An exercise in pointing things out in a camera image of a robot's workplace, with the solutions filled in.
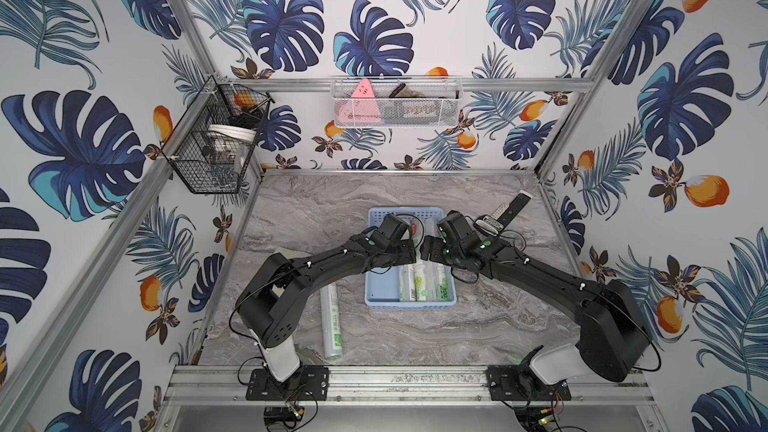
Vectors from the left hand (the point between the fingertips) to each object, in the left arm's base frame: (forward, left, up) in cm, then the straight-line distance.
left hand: (412, 250), depth 88 cm
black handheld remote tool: (+23, -34, -8) cm, 41 cm away
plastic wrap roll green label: (-7, -2, -6) cm, 10 cm away
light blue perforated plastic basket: (-9, +8, -10) cm, 16 cm away
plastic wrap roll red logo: (-9, -10, -5) cm, 14 cm away
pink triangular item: (+33, +18, +25) cm, 46 cm away
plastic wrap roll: (-20, +21, -6) cm, 30 cm away
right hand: (0, -6, +2) cm, 6 cm away
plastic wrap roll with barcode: (-9, +1, -5) cm, 10 cm away
